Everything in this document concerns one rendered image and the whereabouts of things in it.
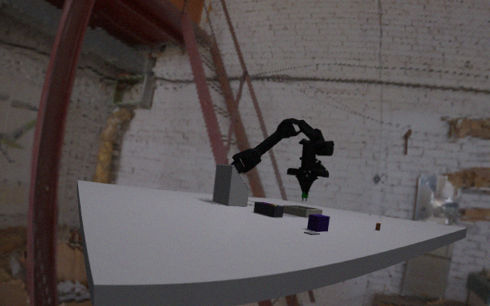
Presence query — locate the beige shallow tray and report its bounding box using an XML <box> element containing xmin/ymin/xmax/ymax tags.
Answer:
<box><xmin>283</xmin><ymin>205</ymin><xmax>322</xmax><ymax>218</ymax></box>

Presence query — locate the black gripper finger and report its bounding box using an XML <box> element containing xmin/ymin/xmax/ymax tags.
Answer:
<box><xmin>296</xmin><ymin>176</ymin><xmax>305</xmax><ymax>193</ymax></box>
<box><xmin>304</xmin><ymin>176</ymin><xmax>318</xmax><ymax>194</ymax></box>

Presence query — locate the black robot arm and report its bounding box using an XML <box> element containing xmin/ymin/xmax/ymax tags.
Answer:
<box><xmin>230</xmin><ymin>118</ymin><xmax>334</xmax><ymax>174</ymax></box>

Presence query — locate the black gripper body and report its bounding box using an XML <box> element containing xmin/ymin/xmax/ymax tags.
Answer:
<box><xmin>287</xmin><ymin>155</ymin><xmax>329</xmax><ymax>178</ymax></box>

